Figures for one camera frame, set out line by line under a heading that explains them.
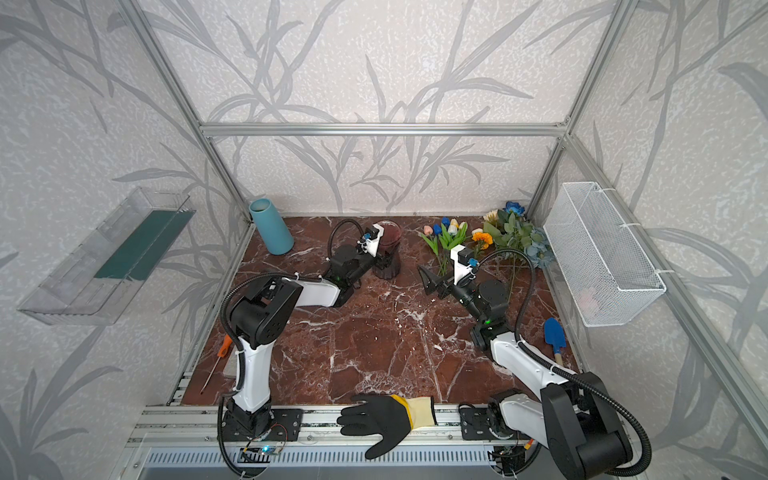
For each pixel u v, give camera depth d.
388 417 0.74
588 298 0.74
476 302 0.65
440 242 1.10
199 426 0.75
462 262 0.66
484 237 1.08
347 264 0.76
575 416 0.41
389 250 0.87
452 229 1.12
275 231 1.00
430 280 0.69
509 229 1.05
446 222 1.16
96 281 0.64
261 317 0.54
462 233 1.11
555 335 0.89
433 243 1.11
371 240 0.81
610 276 0.61
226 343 0.86
